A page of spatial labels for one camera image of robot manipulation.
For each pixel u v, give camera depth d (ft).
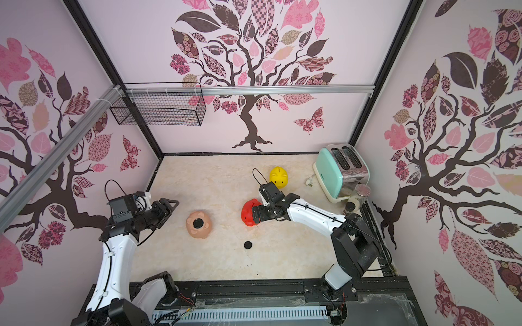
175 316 2.37
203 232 2.68
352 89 3.28
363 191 2.82
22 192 1.71
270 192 2.23
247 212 2.79
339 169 2.94
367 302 2.38
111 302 1.29
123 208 1.93
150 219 2.15
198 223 2.73
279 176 3.26
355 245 1.45
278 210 2.00
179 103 3.11
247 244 2.81
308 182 3.47
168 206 2.36
